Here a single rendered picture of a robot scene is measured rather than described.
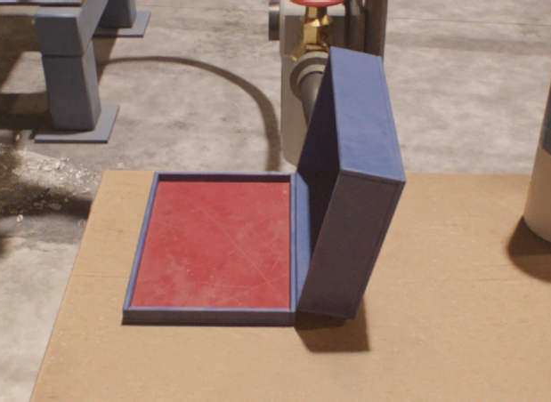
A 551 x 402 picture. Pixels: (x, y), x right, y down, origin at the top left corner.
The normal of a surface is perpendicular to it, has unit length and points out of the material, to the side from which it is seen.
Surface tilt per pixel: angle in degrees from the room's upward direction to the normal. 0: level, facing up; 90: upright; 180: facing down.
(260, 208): 0
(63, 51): 90
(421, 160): 0
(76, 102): 90
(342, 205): 90
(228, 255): 0
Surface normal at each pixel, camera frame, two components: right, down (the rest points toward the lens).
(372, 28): -0.27, 0.55
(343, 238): -0.01, 0.58
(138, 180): 0.00, -0.82
